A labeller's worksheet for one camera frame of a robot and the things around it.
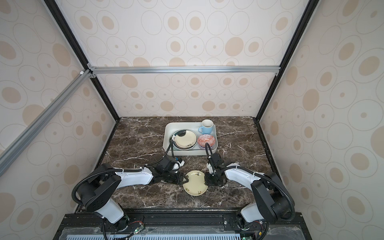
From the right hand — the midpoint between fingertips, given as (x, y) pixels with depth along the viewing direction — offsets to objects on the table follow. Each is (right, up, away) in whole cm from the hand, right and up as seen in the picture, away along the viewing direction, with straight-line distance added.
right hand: (207, 182), depth 87 cm
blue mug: (+1, +33, +15) cm, 36 cm away
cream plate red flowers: (-6, -1, -2) cm, 7 cm away
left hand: (-10, +2, -3) cm, 11 cm away
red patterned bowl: (0, +25, +13) cm, 28 cm away
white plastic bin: (-25, +33, +23) cm, 47 cm away
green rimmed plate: (-24, +26, +17) cm, 39 cm away
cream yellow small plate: (-14, +25, +16) cm, 33 cm away
